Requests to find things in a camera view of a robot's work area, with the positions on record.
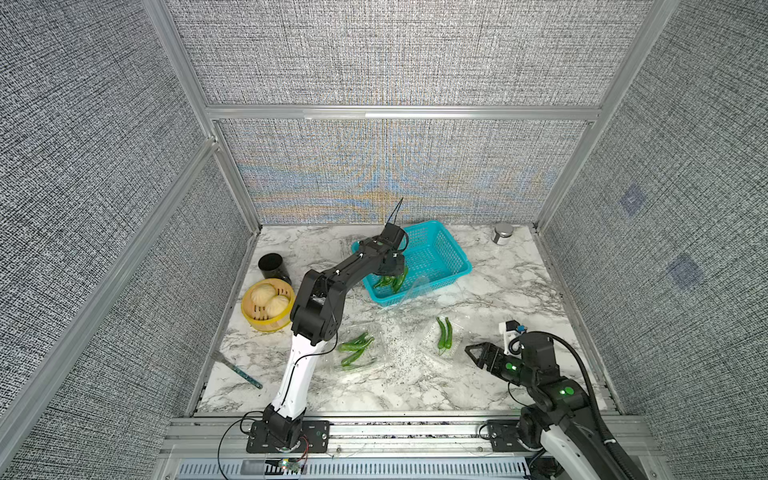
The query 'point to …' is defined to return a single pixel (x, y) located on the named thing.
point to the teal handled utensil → (234, 369)
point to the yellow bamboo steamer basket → (257, 315)
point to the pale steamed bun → (262, 294)
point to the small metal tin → (502, 234)
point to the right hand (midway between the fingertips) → (473, 346)
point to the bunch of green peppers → (446, 334)
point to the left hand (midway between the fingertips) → (401, 265)
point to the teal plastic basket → (433, 258)
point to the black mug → (273, 267)
